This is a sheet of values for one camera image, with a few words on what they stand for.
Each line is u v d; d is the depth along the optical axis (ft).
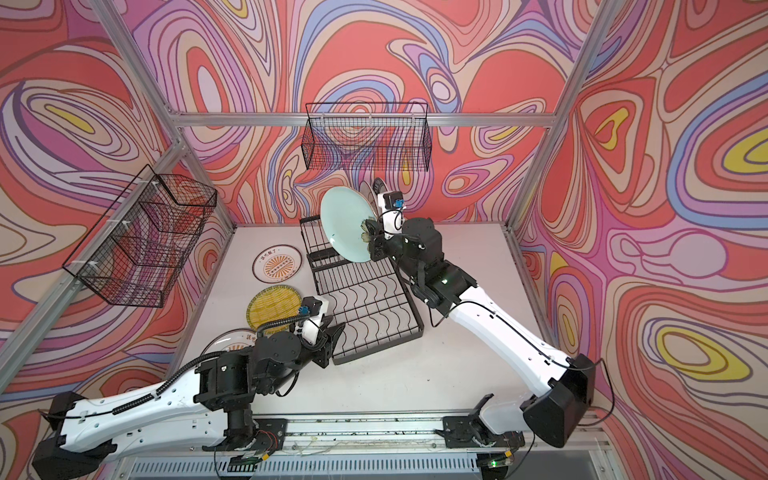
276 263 3.54
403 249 1.89
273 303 3.16
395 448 2.38
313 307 1.86
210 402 1.52
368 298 3.15
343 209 2.41
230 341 2.88
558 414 1.23
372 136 3.16
